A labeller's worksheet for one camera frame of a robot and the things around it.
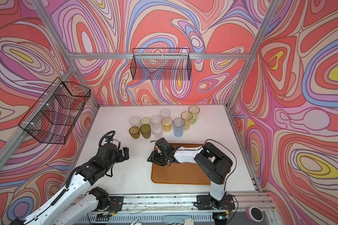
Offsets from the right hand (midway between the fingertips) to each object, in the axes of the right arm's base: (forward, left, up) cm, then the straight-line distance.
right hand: (151, 164), depth 86 cm
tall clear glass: (+25, -3, +2) cm, 26 cm away
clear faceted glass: (+33, +14, +3) cm, 36 cm away
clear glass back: (+39, -9, +4) cm, 40 cm away
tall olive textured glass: (+22, +4, +6) cm, 23 cm away
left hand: (+4, +15, +12) cm, 19 cm away
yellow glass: (+30, -11, +2) cm, 32 cm away
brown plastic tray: (-4, -18, -6) cm, 20 cm away
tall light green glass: (+33, -31, +12) cm, 47 cm away
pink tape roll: (-28, -52, +3) cm, 59 cm away
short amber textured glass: (+23, +13, +3) cm, 26 cm away
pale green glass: (+31, +5, +5) cm, 32 cm away
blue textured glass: (+26, -19, +6) cm, 33 cm away
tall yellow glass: (+30, -25, +9) cm, 40 cm away
